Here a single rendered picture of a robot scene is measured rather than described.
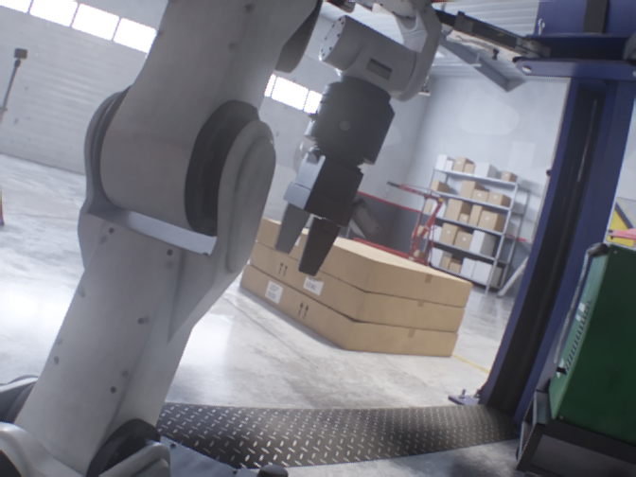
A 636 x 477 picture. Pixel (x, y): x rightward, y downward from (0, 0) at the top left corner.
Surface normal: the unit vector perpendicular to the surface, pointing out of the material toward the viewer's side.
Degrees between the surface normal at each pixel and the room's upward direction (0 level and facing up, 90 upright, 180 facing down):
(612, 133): 90
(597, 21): 90
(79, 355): 69
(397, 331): 90
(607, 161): 90
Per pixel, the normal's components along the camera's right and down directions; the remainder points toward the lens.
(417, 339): 0.55, 0.21
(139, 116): -0.14, -0.33
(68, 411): -0.04, -0.56
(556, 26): -0.79, -0.20
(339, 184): 0.28, 0.19
